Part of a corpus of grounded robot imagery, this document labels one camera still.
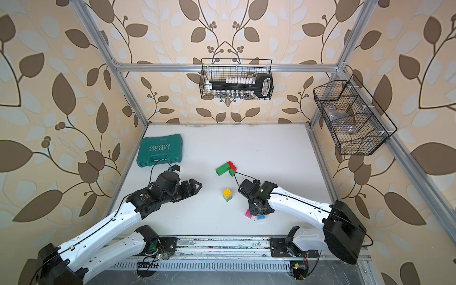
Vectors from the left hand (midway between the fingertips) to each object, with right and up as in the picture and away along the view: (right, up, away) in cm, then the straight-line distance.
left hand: (195, 186), depth 78 cm
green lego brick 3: (+16, +3, +18) cm, 24 cm away
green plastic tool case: (-26, +15, +24) cm, 38 cm away
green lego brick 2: (+11, +5, +19) cm, 22 cm away
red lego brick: (+16, +6, +21) cm, 27 cm away
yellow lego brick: (+14, -5, +5) cm, 16 cm away
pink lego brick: (+23, -14, +4) cm, 28 cm away
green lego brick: (+7, +4, +19) cm, 21 cm away
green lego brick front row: (+14, -8, +6) cm, 17 cm away
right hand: (+28, -12, +3) cm, 31 cm away
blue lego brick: (+29, -14, +1) cm, 33 cm away
